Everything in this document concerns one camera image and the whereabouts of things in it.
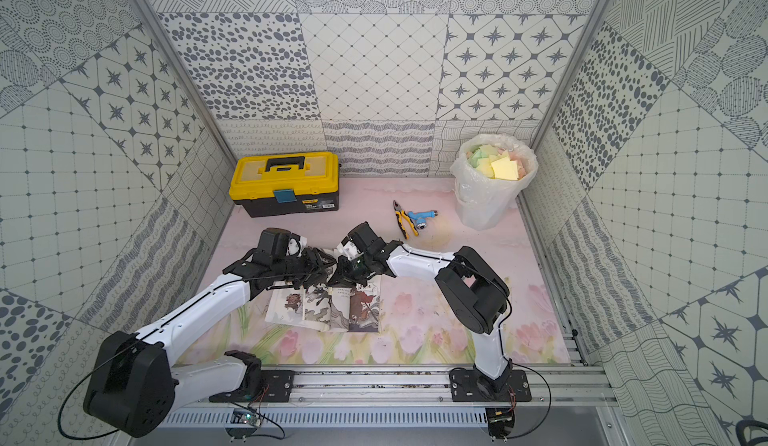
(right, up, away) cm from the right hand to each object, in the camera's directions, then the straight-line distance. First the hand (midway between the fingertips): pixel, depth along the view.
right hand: (331, 285), depth 83 cm
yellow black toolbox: (-21, +29, +14) cm, 38 cm away
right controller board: (+44, -31, -11) cm, 55 cm away
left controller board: (-18, -28, -12) cm, 36 cm away
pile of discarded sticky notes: (+44, +37, +8) cm, 58 cm away
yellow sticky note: (+50, +33, +2) cm, 60 cm away
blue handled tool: (+28, +18, +25) cm, 41 cm away
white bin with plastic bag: (+44, +23, +6) cm, 51 cm away
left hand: (0, +7, 0) cm, 8 cm away
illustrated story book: (+4, -6, -1) cm, 7 cm away
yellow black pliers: (+20, +19, +25) cm, 37 cm away
